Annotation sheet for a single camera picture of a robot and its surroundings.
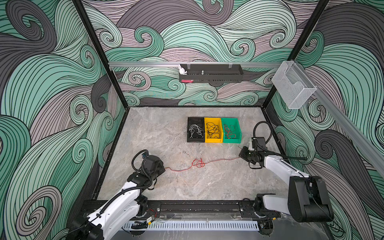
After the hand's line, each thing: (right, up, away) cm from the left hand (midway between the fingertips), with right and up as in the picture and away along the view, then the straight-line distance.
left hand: (162, 164), depth 86 cm
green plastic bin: (+48, +25, +19) cm, 58 cm away
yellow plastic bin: (+36, +25, +18) cm, 48 cm away
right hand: (+48, +5, +5) cm, 49 cm away
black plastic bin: (+25, +24, +27) cm, 44 cm away
